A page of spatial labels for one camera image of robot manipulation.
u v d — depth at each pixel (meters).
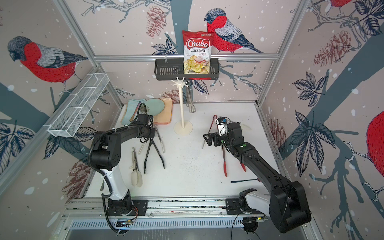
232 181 0.82
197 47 0.83
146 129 0.82
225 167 0.85
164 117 1.11
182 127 1.05
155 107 1.18
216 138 0.72
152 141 0.98
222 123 0.72
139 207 0.73
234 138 0.63
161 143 0.98
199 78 0.92
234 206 0.73
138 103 1.22
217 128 0.74
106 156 0.52
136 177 0.81
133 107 1.18
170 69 0.95
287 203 0.39
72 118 0.73
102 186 0.81
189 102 0.86
